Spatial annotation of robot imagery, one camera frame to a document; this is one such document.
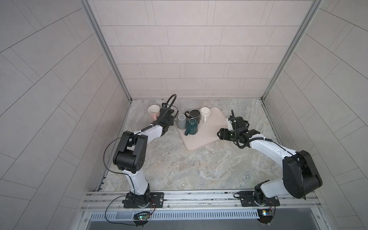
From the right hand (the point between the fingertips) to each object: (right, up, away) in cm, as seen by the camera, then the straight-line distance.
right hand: (220, 134), depth 89 cm
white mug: (-8, +12, +10) cm, 18 cm away
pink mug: (-43, +14, +5) cm, 45 cm away
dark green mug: (-18, +4, +2) cm, 18 cm away
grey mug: (-24, +7, +4) cm, 26 cm away
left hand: (-33, +13, +9) cm, 36 cm away
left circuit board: (-41, -34, -24) cm, 59 cm away
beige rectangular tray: (-7, +1, +6) cm, 10 cm away
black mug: (-17, +13, +8) cm, 22 cm away
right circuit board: (+18, -36, -21) cm, 45 cm away
